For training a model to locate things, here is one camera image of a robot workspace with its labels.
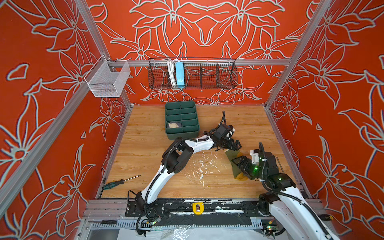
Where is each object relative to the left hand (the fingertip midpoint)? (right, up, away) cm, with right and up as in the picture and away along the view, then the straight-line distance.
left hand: (237, 144), depth 92 cm
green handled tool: (-73, -20, -12) cm, 76 cm away
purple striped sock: (-40, +12, +8) cm, 43 cm away
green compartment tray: (-36, +15, +11) cm, 41 cm away
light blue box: (-36, +43, -2) cm, 56 cm away
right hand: (-6, -8, -13) cm, 17 cm away
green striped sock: (-3, -15, -10) cm, 18 cm away
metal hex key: (+25, -11, -4) cm, 28 cm away
